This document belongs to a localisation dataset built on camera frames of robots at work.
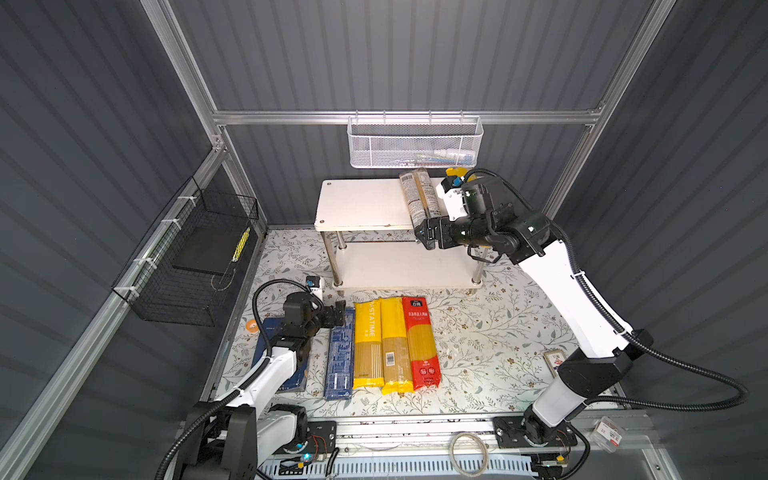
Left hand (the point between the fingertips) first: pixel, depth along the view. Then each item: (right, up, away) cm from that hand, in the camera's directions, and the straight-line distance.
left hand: (332, 302), depth 87 cm
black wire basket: (-33, +10, -15) cm, 38 cm away
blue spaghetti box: (+3, -18, -5) cm, 18 cm away
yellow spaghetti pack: (+19, -16, -4) cm, 25 cm away
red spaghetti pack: (+27, -15, -3) cm, 31 cm away
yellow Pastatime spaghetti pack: (+11, -16, -2) cm, 19 cm away
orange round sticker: (-27, -9, +7) cm, 29 cm away
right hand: (+27, +20, -18) cm, 39 cm away
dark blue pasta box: (-7, -19, -10) cm, 22 cm away
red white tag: (+70, -30, -15) cm, 78 cm away
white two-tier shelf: (+10, +20, +29) cm, 36 cm away
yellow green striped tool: (-22, +17, -9) cm, 29 cm away
